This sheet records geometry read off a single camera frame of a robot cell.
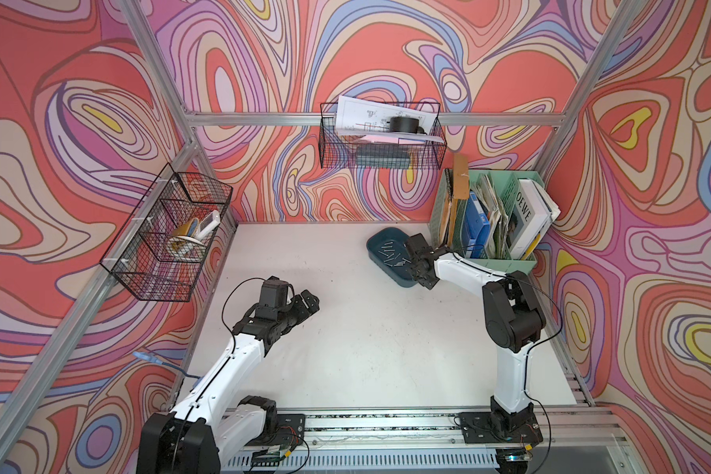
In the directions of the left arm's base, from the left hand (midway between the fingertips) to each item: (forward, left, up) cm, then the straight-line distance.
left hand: (312, 305), depth 84 cm
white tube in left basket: (+11, +25, +22) cm, 35 cm away
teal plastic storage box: (+29, -24, -10) cm, 39 cm away
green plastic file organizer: (+37, -60, +13) cm, 72 cm away
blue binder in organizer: (+23, -51, +8) cm, 56 cm away
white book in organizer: (+23, -66, +14) cm, 71 cm away
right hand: (+15, -34, -8) cm, 38 cm away
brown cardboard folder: (+24, -42, +22) cm, 53 cm away
